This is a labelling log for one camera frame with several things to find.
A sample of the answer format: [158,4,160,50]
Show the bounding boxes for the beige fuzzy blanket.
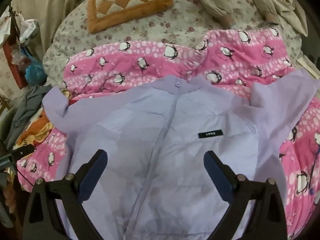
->
[186,0,308,37]

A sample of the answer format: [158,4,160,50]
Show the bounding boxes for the beige curtain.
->
[10,0,87,55]

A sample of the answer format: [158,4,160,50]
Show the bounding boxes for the orange cartoon blanket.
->
[15,90,75,150]

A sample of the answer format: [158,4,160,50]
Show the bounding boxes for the pink penguin print blanket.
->
[15,27,320,240]

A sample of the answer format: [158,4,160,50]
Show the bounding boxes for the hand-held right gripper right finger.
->
[203,151,288,240]

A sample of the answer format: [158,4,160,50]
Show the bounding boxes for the floral bed quilt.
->
[42,0,304,78]

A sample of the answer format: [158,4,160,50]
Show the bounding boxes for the grey garment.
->
[5,84,53,150]

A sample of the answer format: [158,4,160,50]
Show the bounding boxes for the lavender zip jacket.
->
[42,69,317,240]

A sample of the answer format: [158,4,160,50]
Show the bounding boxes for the white plastic bag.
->
[19,19,40,43]

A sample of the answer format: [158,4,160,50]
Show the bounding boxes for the black cable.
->
[14,166,35,188]

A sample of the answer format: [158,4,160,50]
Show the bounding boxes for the blue plastic bag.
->
[24,60,47,85]

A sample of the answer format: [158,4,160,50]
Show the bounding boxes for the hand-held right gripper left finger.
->
[22,149,108,240]

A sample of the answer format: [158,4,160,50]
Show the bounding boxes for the orange checkered cushion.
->
[87,0,174,34]

